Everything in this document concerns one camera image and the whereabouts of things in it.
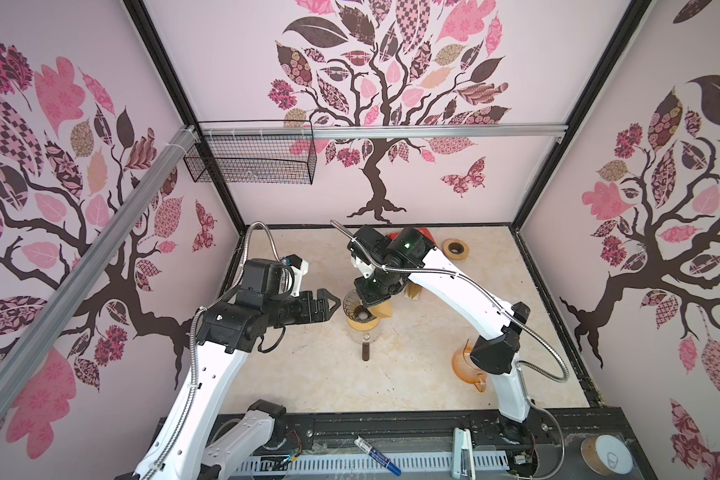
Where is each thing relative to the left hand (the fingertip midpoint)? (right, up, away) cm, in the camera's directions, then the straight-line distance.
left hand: (323, 311), depth 67 cm
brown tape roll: (+64, -32, -1) cm, 72 cm away
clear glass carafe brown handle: (+10, -10, +12) cm, 18 cm away
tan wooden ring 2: (+43, +12, +42) cm, 61 cm away
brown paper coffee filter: (+14, -1, +8) cm, 17 cm away
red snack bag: (+33, +21, +47) cm, 62 cm away
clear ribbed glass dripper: (+7, -3, +16) cm, 17 cm away
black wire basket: (-38, +53, +55) cm, 85 cm away
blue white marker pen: (+10, -34, +4) cm, 35 cm away
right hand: (+9, +2, +6) cm, 11 cm away
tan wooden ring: (+9, -7, +14) cm, 18 cm away
